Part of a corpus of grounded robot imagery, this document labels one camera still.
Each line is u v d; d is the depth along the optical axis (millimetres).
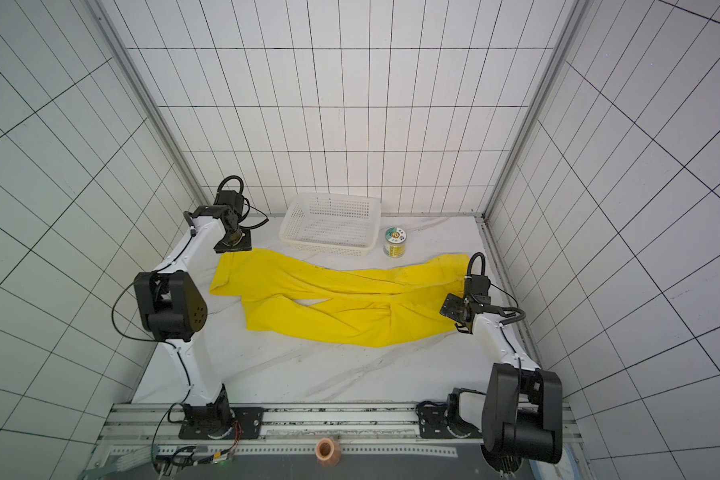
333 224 1175
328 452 600
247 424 727
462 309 637
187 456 699
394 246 1027
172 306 517
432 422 727
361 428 728
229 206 754
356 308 924
